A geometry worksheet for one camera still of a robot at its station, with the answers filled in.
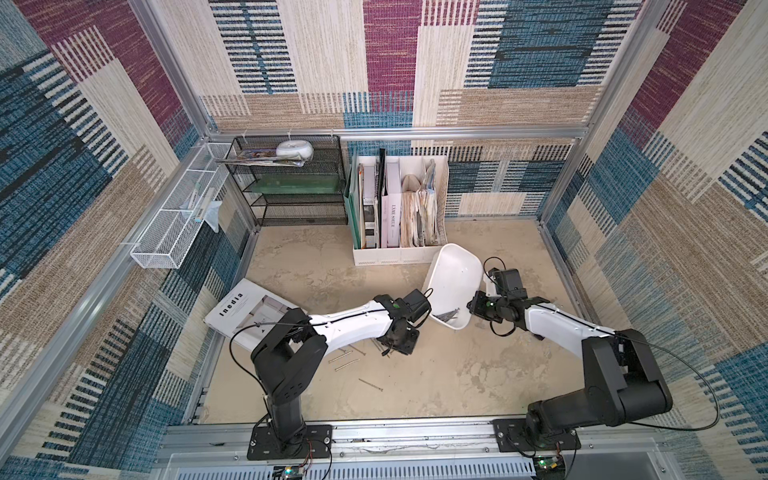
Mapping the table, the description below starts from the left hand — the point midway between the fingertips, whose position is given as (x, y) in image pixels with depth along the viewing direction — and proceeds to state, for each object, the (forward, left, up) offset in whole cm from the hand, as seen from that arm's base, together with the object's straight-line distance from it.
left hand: (405, 343), depth 87 cm
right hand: (+12, -20, +2) cm, 24 cm away
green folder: (+31, +15, +27) cm, 43 cm away
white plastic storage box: (+21, -16, +3) cm, 26 cm away
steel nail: (-10, +10, -2) cm, 14 cm away
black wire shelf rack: (+50, +37, +20) cm, 65 cm away
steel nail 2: (+9, -14, -1) cm, 17 cm away
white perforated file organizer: (+38, -1, +18) cm, 42 cm away
